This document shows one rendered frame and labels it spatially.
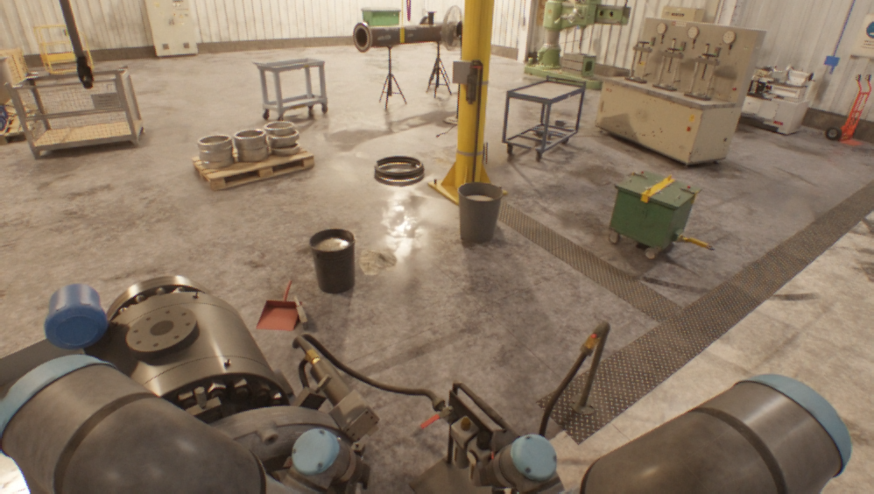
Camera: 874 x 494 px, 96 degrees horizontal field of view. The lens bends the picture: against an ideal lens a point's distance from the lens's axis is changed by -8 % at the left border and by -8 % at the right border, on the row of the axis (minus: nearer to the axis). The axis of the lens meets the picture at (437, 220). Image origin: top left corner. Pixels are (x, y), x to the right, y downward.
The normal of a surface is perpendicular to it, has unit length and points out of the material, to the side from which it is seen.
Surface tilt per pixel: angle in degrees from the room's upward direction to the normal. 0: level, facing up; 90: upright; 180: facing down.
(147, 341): 0
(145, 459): 32
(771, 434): 15
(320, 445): 19
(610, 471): 60
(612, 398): 0
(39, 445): 45
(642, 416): 0
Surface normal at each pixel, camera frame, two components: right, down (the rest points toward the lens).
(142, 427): 0.43, -0.80
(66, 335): 0.63, 0.39
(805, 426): 0.18, -0.64
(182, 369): 0.07, -0.89
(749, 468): 0.02, -0.50
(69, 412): -0.07, -0.74
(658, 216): -0.73, 0.30
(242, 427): 0.24, -0.91
